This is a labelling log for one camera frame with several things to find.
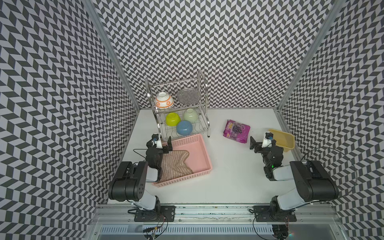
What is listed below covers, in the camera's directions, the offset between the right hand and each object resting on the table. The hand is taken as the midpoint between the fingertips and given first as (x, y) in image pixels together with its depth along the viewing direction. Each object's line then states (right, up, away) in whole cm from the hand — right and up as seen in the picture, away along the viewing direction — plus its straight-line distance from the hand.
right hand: (258, 138), depth 91 cm
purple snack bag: (-11, +3, +8) cm, 14 cm away
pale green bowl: (-42, +15, +12) cm, 46 cm away
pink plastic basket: (-37, -14, +1) cm, 39 cm away
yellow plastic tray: (+23, -3, +13) cm, 27 cm away
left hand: (-60, 0, 0) cm, 60 cm away
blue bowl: (-46, +6, +6) cm, 47 cm away
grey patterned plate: (-45, +29, +23) cm, 58 cm away
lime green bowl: (-54, +11, +10) cm, 56 cm away
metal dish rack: (-48, +18, -4) cm, 51 cm away
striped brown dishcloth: (-52, -16, -3) cm, 54 cm away
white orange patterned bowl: (-56, +21, -11) cm, 61 cm away
